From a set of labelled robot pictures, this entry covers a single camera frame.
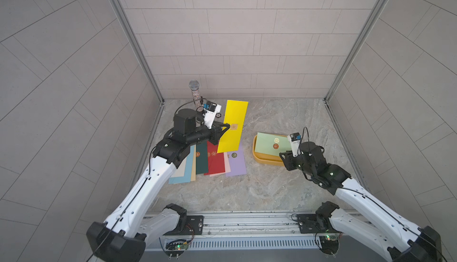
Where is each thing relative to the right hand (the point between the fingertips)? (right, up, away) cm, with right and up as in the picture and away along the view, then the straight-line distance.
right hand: (281, 153), depth 79 cm
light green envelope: (-2, +2, +13) cm, 13 cm away
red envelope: (-31, -6, +10) cm, 33 cm away
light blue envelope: (-44, -12, +6) cm, 46 cm away
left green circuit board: (-43, -32, -14) cm, 55 cm away
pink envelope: (-25, -8, +9) cm, 28 cm away
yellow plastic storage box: (-6, -4, +8) cm, 11 cm away
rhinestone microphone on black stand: (-40, +31, +4) cm, 51 cm away
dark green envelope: (-38, -6, +11) cm, 40 cm away
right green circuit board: (+16, -33, -10) cm, 38 cm away
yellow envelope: (-21, +17, -11) cm, 29 cm away
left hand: (-22, +13, -11) cm, 28 cm away
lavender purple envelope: (-20, -6, +11) cm, 23 cm away
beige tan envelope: (-41, -10, +7) cm, 43 cm away
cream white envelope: (-47, -10, +6) cm, 49 cm away
